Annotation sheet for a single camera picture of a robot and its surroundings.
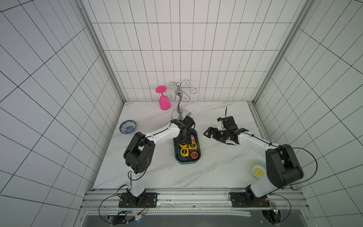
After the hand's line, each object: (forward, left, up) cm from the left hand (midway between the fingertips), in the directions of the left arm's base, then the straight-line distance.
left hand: (182, 145), depth 89 cm
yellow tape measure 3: (-4, -1, -2) cm, 4 cm away
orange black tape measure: (-6, -7, -1) cm, 10 cm away
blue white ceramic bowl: (+16, +41, -3) cm, 44 cm away
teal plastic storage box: (-9, -4, -3) cm, 10 cm away
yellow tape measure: (+1, -1, -3) cm, 3 cm away
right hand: (+6, -14, +3) cm, 16 cm away
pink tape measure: (+6, -7, -3) cm, 10 cm away
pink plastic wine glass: (+30, +14, +8) cm, 34 cm away
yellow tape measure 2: (0, -7, -2) cm, 7 cm away
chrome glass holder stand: (+27, +2, +22) cm, 35 cm away
